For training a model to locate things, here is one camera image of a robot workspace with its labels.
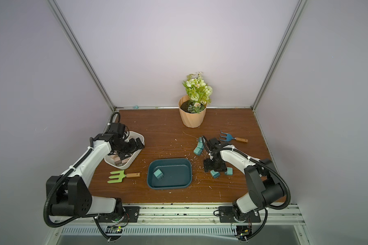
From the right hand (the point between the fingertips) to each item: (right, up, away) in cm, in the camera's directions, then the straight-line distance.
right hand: (211, 168), depth 86 cm
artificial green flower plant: (-6, +44, +5) cm, 44 cm away
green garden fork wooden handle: (-52, -4, -1) cm, 52 cm away
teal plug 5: (+10, -1, -2) cm, 10 cm away
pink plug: (-56, +4, +4) cm, 56 cm away
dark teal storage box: (-24, -3, 0) cm, 24 cm away
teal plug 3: (-7, +8, +7) cm, 13 cm away
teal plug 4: (+2, -3, -3) cm, 4 cm away
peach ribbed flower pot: (-12, +28, +13) cm, 33 cm away
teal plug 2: (-6, +12, +9) cm, 16 cm away
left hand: (-41, +12, -1) cm, 43 cm away
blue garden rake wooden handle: (+15, +16, +16) cm, 27 cm away
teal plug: (-5, +15, +11) cm, 19 cm away
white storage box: (-40, +18, -5) cm, 44 cm away
